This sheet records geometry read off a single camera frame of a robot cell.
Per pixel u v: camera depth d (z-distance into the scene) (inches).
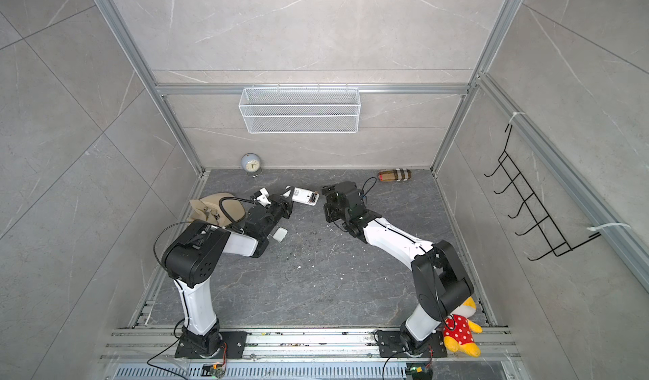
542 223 25.1
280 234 38.5
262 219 28.9
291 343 29.4
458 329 28.1
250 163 45.0
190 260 20.3
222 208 31.4
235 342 28.8
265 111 39.6
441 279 18.3
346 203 26.4
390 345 28.7
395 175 45.0
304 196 34.7
